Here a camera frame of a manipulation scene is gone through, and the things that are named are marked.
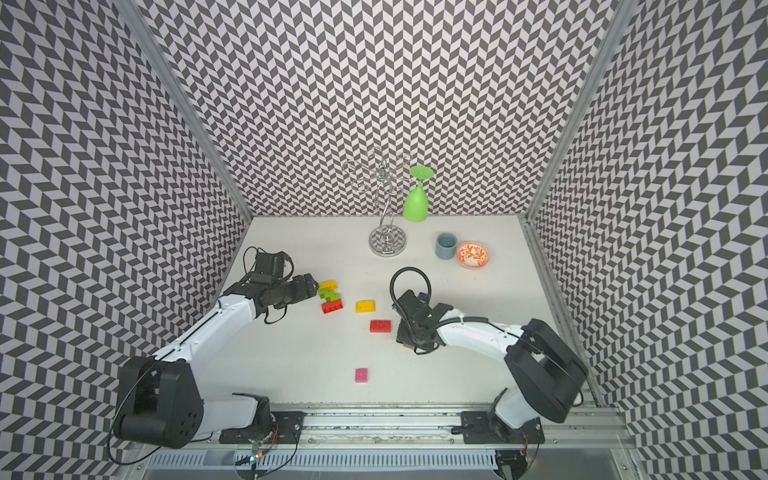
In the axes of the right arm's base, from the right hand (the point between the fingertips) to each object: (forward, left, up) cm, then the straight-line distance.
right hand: (406, 342), depth 85 cm
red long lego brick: (+12, +23, 0) cm, 26 cm away
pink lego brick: (-9, +12, 0) cm, 15 cm away
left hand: (+12, +29, +8) cm, 33 cm away
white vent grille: (-27, +21, -1) cm, 34 cm away
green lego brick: (+15, +25, +2) cm, 29 cm away
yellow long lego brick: (+18, +24, +3) cm, 31 cm away
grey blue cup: (+34, -15, +3) cm, 37 cm away
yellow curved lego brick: (+12, +13, 0) cm, 18 cm away
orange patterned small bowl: (+31, -24, 0) cm, 39 cm away
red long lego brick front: (+5, +8, 0) cm, 9 cm away
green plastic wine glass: (+35, -4, +21) cm, 41 cm away
